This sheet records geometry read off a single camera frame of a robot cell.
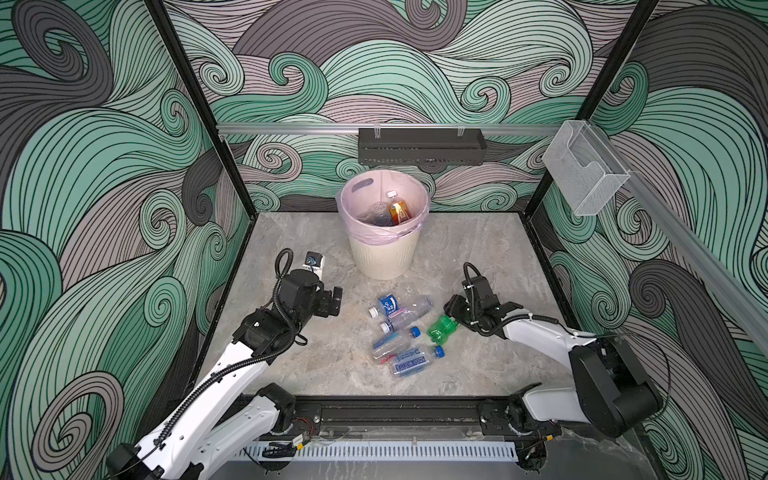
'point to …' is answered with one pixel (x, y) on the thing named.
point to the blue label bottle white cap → (402, 307)
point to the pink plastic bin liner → (371, 188)
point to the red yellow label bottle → (398, 209)
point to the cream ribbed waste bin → (385, 262)
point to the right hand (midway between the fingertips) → (450, 309)
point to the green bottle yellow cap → (442, 329)
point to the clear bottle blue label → (380, 215)
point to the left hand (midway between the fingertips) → (323, 282)
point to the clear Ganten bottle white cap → (412, 313)
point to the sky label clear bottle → (410, 361)
